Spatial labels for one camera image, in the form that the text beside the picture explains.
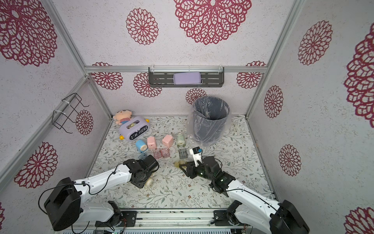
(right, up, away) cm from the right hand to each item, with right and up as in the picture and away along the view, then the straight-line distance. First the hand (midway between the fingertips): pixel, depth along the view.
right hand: (182, 163), depth 76 cm
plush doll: (-47, +28, +36) cm, 65 cm away
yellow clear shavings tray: (-4, -5, +19) cm, 20 cm away
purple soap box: (+4, +50, +15) cm, 52 cm away
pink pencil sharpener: (-10, +10, +21) cm, 25 cm away
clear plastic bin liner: (+5, +18, +26) cm, 32 cm away
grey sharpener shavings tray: (0, +1, +22) cm, 22 cm away
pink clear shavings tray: (-17, +1, +24) cm, 29 cm away
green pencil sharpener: (-1, +10, +20) cm, 23 cm away
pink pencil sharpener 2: (-21, +9, +20) cm, 30 cm away
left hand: (-20, -10, +8) cm, 24 cm away
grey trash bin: (+19, +28, +22) cm, 41 cm away
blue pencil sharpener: (-27, +7, +18) cm, 33 cm away
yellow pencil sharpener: (-18, -11, +2) cm, 21 cm away
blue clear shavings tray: (-27, 0, +20) cm, 34 cm away
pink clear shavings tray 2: (-12, +2, +24) cm, 27 cm away
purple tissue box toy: (-35, +18, +26) cm, 47 cm away
